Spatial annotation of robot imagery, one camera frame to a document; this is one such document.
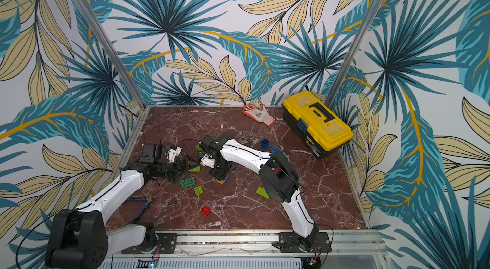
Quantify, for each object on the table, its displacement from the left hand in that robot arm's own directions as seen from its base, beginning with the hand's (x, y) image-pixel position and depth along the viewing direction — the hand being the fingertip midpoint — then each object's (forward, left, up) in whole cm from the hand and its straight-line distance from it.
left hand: (194, 170), depth 81 cm
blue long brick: (-2, -13, -4) cm, 14 cm away
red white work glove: (+44, -30, -11) cm, 54 cm away
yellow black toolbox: (+18, -56, +6) cm, 60 cm away
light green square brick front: (-5, -1, -10) cm, 11 cm away
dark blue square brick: (+20, -32, -8) cm, 39 cm away
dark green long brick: (-1, +4, -9) cm, 11 cm away
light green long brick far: (+18, +3, -10) cm, 21 cm away
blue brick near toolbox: (+18, -37, -10) cm, 42 cm away
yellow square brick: (-1, -11, -9) cm, 14 cm away
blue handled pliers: (-15, +22, -10) cm, 29 cm away
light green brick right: (-4, -30, -11) cm, 32 cm away
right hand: (+2, -11, -7) cm, 13 cm away
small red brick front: (-13, -5, -11) cm, 18 cm away
